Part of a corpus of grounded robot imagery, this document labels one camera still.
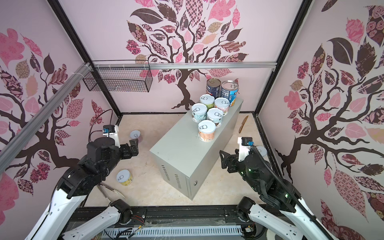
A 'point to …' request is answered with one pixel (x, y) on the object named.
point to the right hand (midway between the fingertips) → (228, 150)
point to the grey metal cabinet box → (185, 161)
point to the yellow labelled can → (124, 177)
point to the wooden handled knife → (242, 124)
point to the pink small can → (136, 134)
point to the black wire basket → (119, 80)
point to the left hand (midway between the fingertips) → (128, 143)
